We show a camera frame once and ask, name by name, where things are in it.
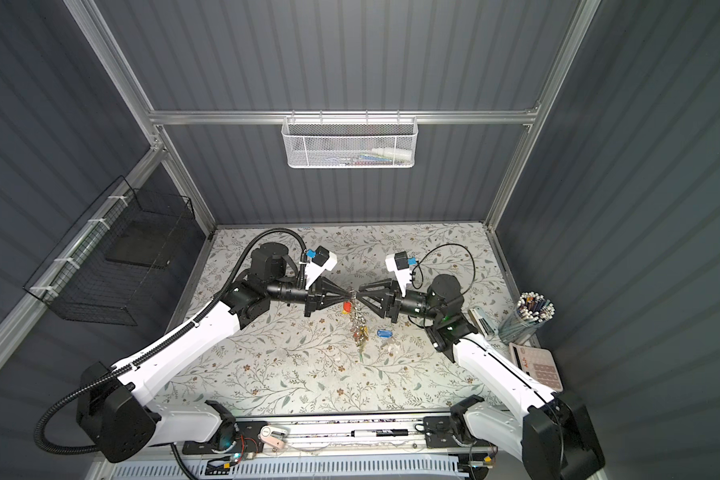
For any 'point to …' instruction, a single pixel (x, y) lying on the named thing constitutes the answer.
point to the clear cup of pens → (531, 310)
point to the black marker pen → (379, 433)
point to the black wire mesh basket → (109, 266)
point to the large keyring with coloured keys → (358, 329)
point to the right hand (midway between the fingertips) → (363, 299)
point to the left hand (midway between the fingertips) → (351, 296)
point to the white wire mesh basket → (349, 142)
